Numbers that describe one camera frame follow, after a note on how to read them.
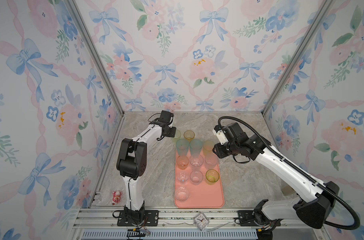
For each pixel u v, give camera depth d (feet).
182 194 2.68
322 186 1.31
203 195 2.67
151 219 2.42
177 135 3.23
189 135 3.42
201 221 2.35
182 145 3.17
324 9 2.27
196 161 2.96
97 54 2.83
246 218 2.41
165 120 2.56
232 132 1.86
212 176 2.81
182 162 3.04
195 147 2.97
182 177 2.82
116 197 2.56
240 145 1.80
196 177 2.82
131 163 1.73
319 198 1.28
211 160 3.04
